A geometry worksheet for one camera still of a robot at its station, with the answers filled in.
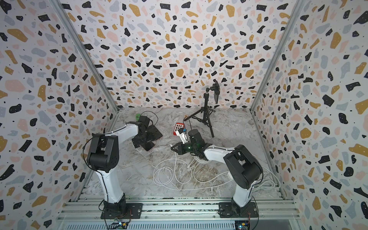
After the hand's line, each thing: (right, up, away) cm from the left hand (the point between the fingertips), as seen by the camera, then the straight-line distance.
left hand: (149, 141), depth 99 cm
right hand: (+18, -3, -14) cm, 23 cm away
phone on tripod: (+44, +33, -12) cm, 57 cm away
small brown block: (+25, +18, +15) cm, 34 cm away
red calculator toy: (+19, +10, +7) cm, 22 cm away
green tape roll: (-14, +17, +14) cm, 26 cm away
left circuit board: (-5, -38, -29) cm, 48 cm away
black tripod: (+38, +18, +8) cm, 43 cm away
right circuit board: (+55, -38, -28) cm, 73 cm away
